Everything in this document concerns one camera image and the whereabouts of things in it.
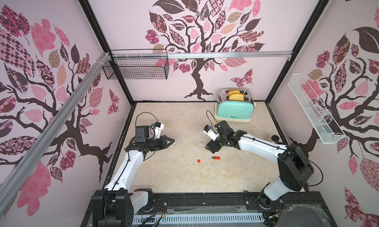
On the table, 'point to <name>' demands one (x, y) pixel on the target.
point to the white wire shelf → (318, 113)
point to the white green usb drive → (203, 132)
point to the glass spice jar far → (275, 138)
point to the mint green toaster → (235, 109)
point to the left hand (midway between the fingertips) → (173, 144)
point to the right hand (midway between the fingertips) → (211, 143)
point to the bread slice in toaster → (235, 94)
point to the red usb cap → (199, 161)
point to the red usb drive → (215, 157)
